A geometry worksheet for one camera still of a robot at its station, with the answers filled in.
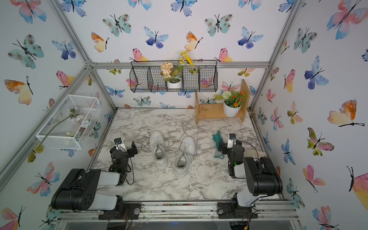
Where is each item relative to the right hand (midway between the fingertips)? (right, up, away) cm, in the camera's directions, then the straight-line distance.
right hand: (229, 138), depth 92 cm
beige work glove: (+17, -11, +3) cm, 20 cm away
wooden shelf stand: (-5, +19, +19) cm, 27 cm away
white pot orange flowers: (+3, +23, +5) cm, 24 cm away
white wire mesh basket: (-87, +8, -18) cm, 90 cm away
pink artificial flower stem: (-84, +15, -19) cm, 87 cm away
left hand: (-64, -2, -2) cm, 64 cm away
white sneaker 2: (-27, -7, -4) cm, 28 cm away
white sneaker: (-46, -2, -1) cm, 46 cm away
